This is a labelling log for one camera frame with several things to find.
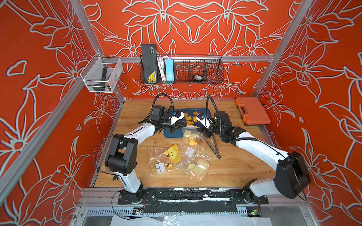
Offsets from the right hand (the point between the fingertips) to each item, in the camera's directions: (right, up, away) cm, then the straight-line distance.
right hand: (197, 124), depth 82 cm
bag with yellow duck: (-21, -23, +3) cm, 31 cm away
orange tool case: (+46, +8, +25) cm, 53 cm away
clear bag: (-2, -23, +3) cm, 24 cm away
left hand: (-8, 0, +2) cm, 8 cm away
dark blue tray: (-2, +5, +24) cm, 25 cm away
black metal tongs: (+13, -18, +7) cm, 23 cm away
